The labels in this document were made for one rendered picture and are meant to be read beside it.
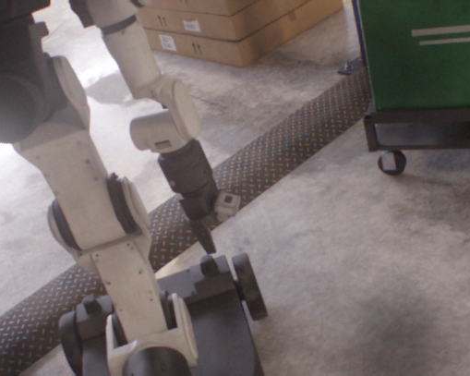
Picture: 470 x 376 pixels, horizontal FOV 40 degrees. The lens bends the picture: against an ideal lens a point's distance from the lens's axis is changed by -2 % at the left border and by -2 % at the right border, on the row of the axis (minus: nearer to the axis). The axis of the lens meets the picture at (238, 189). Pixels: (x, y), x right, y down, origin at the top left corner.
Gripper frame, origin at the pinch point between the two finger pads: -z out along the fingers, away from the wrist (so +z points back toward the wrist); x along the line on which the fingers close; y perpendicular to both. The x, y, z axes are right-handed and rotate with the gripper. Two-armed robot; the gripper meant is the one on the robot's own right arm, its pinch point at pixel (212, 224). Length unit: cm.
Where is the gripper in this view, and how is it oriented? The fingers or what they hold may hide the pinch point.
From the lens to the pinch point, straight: 131.1
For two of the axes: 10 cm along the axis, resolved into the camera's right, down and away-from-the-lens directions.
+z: -3.5, -8.0, -4.8
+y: -9.1, 1.8, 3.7
